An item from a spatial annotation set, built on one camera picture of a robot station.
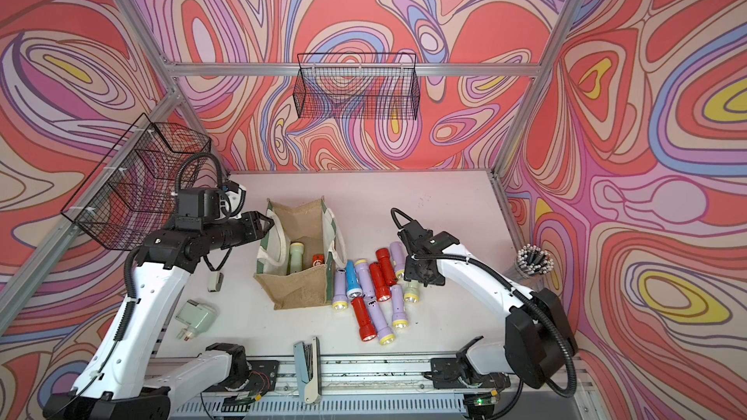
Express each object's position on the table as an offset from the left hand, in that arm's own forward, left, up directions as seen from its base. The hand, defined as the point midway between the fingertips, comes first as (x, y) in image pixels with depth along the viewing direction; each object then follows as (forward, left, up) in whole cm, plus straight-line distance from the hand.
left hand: (271, 223), depth 72 cm
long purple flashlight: (-19, -29, -25) cm, 43 cm away
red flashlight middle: (-8, -28, -24) cm, 38 cm away
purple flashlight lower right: (-15, -33, -24) cm, 43 cm away
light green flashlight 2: (-8, -37, -24) cm, 45 cm away
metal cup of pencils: (-6, -67, -10) cm, 68 cm away
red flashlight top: (+1, -30, -24) cm, 39 cm away
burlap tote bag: (+9, -7, -13) cm, 17 cm away
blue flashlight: (-7, -20, -23) cm, 31 cm away
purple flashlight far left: (-11, -16, -23) cm, 30 cm away
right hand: (-7, -40, -20) cm, 45 cm away
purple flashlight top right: (+6, -34, -24) cm, 42 cm away
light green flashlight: (+4, 0, -24) cm, 25 cm away
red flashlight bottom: (-18, -24, -25) cm, 39 cm away
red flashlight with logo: (+3, -7, -24) cm, 25 cm away
